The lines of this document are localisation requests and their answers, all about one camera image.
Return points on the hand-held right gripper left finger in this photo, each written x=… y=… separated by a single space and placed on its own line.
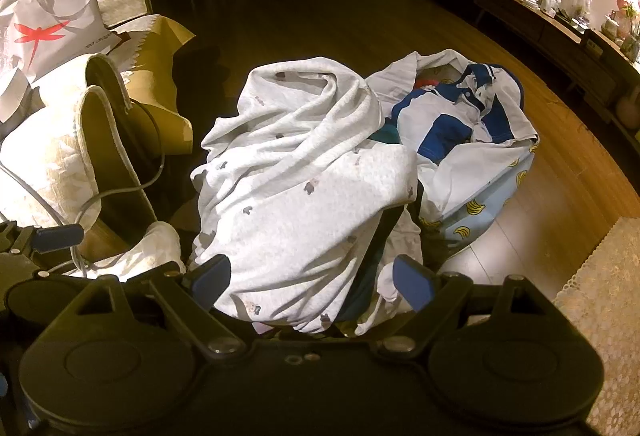
x=212 y=275

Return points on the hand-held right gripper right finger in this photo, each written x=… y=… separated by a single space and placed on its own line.
x=411 y=283

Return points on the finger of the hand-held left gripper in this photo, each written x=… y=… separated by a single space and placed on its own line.
x=57 y=237

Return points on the white bear print garment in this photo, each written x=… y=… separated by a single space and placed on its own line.
x=300 y=165

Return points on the banana print blue cloth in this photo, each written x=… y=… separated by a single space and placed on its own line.
x=475 y=216

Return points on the blue and white polo shirt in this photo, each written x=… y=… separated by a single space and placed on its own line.
x=450 y=130

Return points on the white dragonfly tote bag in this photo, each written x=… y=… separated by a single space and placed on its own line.
x=55 y=15

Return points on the wooden sideboard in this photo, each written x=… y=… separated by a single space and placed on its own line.
x=565 y=45

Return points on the pink figurine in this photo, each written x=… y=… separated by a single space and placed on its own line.
x=625 y=3

